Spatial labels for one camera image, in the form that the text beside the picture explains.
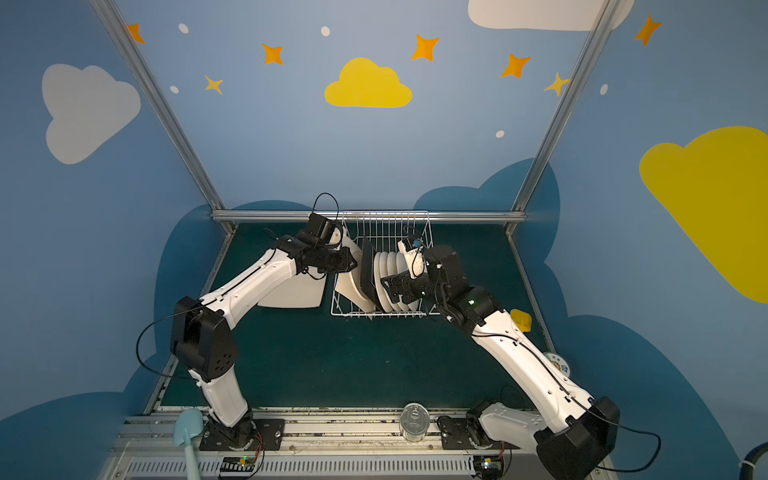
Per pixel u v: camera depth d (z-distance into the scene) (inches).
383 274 33.9
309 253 24.8
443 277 20.9
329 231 27.9
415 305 37.1
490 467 28.9
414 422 28.3
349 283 33.0
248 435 27.0
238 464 28.8
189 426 29.5
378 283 33.1
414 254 24.3
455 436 29.0
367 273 34.5
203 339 18.5
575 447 14.4
